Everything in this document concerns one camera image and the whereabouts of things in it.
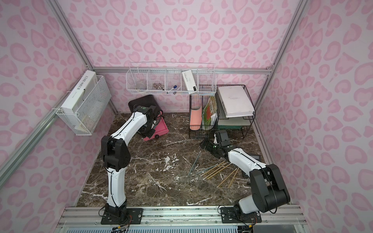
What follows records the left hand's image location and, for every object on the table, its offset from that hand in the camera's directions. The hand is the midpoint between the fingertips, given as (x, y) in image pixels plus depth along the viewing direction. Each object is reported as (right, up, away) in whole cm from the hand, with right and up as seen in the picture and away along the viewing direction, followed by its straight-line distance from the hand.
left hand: (144, 134), depth 92 cm
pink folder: (+33, +10, +22) cm, 41 cm away
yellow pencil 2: (+45, -22, -4) cm, 50 cm away
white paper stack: (+58, +21, +2) cm, 62 cm away
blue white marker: (+18, +32, +8) cm, 38 cm away
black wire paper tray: (+64, +7, 0) cm, 64 cm away
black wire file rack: (+34, +25, +25) cm, 49 cm away
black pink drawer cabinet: (-2, +23, +11) cm, 26 cm away
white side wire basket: (-25, +7, -18) cm, 32 cm away
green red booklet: (+43, +18, +11) cm, 48 cm away
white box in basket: (+29, +34, -1) cm, 44 cm away
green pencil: (+38, -22, -4) cm, 44 cm away
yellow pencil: (+43, -21, -2) cm, 48 cm away
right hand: (+38, -7, -3) cm, 38 cm away
